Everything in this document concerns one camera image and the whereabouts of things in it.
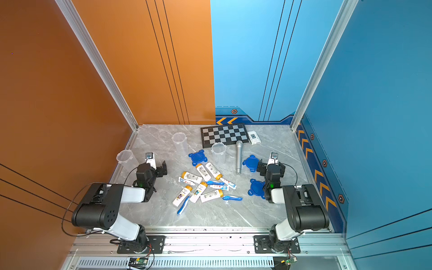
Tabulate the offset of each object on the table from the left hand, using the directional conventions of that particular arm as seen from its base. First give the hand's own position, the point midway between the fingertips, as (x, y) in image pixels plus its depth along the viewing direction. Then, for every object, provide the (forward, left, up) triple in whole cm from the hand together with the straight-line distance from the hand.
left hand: (157, 159), depth 95 cm
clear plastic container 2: (-3, +14, +5) cm, 15 cm away
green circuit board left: (-46, -3, -8) cm, 47 cm away
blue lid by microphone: (+2, -55, -5) cm, 55 cm away
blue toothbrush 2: (-19, -41, -6) cm, 46 cm away
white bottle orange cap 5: (-17, -25, -4) cm, 31 cm away
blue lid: (+6, -22, -6) cm, 23 cm away
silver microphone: (+7, -47, -5) cm, 48 cm away
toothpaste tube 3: (-11, -18, -5) cm, 21 cm away
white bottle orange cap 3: (-9, -20, -4) cm, 23 cm away
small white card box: (+22, -58, -5) cm, 62 cm away
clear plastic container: (+6, -35, +3) cm, 36 cm away
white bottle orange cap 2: (-5, -32, -4) cm, 33 cm away
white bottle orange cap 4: (-19, -17, -5) cm, 26 cm away
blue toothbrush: (-24, -17, -6) cm, 30 cm away
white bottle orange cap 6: (-19, -32, -5) cm, 37 cm away
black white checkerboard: (+23, -40, -4) cm, 46 cm away
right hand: (0, -64, 0) cm, 64 cm away
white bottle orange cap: (-5, -27, -4) cm, 28 cm away
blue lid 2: (-13, -57, -9) cm, 59 cm away
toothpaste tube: (-11, -41, -6) cm, 43 cm away
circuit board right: (-46, -66, -6) cm, 80 cm away
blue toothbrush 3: (-11, -31, -6) cm, 34 cm away
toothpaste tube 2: (-13, -38, -6) cm, 41 cm away
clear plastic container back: (+9, -13, +5) cm, 16 cm away
